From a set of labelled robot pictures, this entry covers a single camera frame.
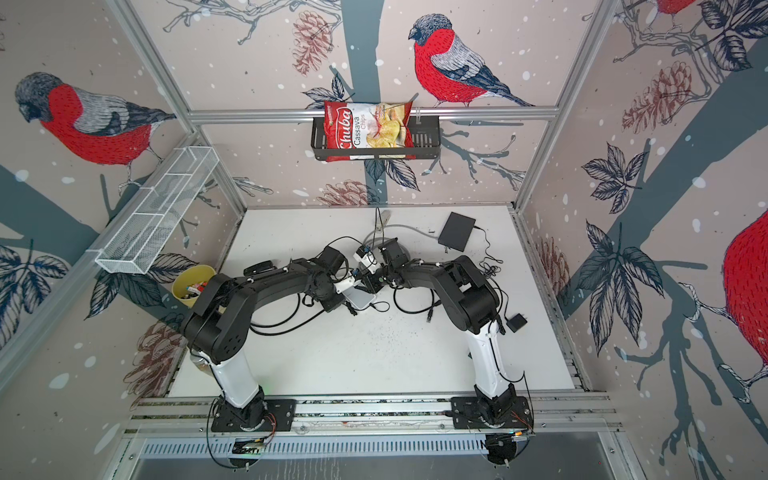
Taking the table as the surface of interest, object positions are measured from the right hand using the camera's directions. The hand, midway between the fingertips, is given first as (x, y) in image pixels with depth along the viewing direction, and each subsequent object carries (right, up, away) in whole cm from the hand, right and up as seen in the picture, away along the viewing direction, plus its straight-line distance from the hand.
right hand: (354, 291), depth 96 cm
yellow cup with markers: (-47, +5, -10) cm, 48 cm away
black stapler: (-33, +7, +4) cm, 34 cm away
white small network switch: (+2, -1, -3) cm, 4 cm away
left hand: (-5, -2, -3) cm, 6 cm away
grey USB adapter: (+10, +25, +23) cm, 36 cm away
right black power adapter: (+50, -8, -9) cm, 52 cm away
